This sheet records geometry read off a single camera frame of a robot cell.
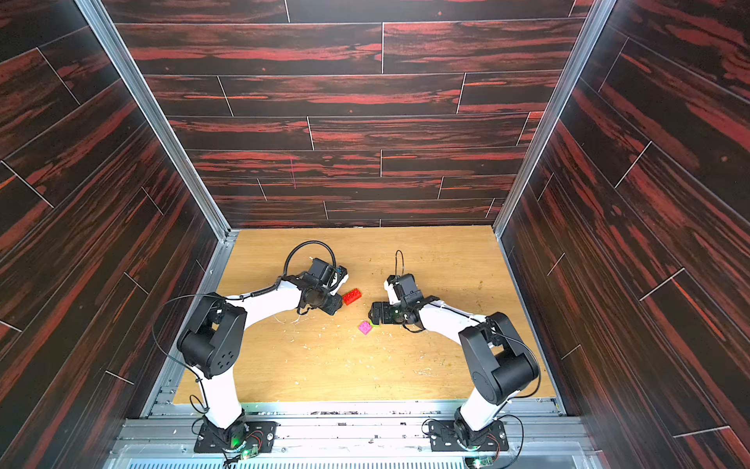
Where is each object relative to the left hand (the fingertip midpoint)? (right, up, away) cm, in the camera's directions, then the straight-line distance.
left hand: (340, 301), depth 97 cm
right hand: (+16, -3, -2) cm, 16 cm away
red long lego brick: (+4, +2, +2) cm, 5 cm away
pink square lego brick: (+8, -8, -4) cm, 12 cm away
